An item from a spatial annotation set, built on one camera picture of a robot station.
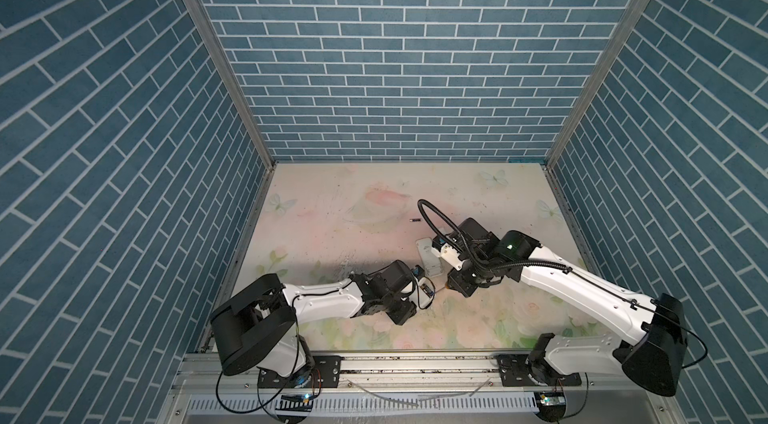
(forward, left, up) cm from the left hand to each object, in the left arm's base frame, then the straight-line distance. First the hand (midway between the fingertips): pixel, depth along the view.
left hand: (410, 308), depth 84 cm
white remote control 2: (+5, -5, 0) cm, 7 cm away
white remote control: (+13, -7, +2) cm, 15 cm away
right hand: (+3, -9, +13) cm, 16 cm away
